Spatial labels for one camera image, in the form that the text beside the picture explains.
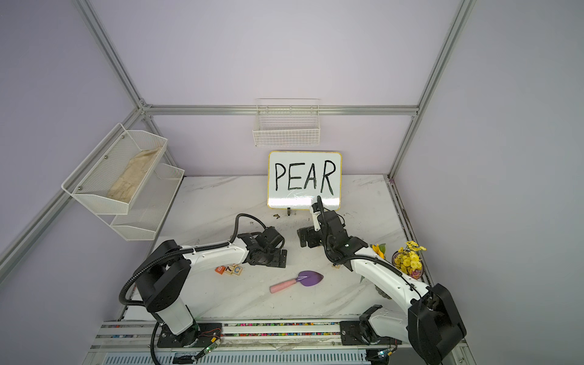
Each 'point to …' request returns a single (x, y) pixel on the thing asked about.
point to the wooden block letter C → (237, 270)
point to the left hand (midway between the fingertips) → (273, 261)
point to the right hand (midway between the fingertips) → (305, 229)
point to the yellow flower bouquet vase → (408, 260)
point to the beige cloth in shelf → (133, 174)
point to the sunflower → (380, 249)
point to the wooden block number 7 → (229, 270)
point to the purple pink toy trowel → (305, 277)
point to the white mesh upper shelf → (108, 179)
